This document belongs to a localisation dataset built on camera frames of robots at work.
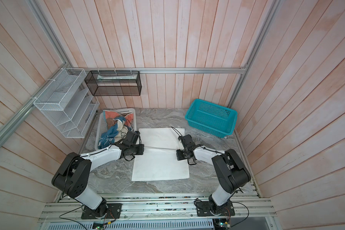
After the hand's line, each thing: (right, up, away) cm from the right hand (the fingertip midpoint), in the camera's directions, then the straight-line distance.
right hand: (179, 154), depth 95 cm
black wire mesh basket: (-48, +51, +10) cm, 71 cm away
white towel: (-13, -3, -6) cm, 15 cm away
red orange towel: (-51, +26, +12) cm, 58 cm away
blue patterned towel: (-45, +11, -11) cm, 48 cm away
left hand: (-25, +2, -2) cm, 25 cm away
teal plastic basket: (+31, +25, +19) cm, 44 cm away
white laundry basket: (-57, +22, +6) cm, 61 cm away
